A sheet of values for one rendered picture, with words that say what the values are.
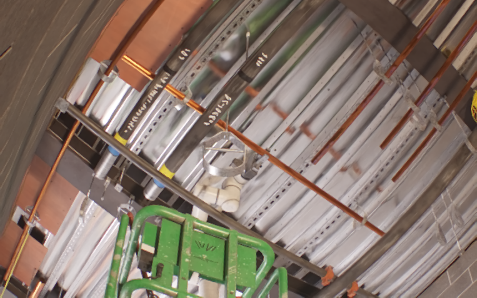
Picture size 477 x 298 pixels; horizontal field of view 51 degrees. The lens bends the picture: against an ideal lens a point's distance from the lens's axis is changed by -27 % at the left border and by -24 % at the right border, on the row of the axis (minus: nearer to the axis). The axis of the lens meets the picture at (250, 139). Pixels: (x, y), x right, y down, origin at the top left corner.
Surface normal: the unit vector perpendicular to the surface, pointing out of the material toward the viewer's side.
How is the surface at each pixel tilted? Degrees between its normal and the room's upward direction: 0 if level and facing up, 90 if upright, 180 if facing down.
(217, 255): 90
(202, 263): 90
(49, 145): 180
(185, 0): 180
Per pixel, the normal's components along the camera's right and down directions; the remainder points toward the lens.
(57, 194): 0.00, 0.47
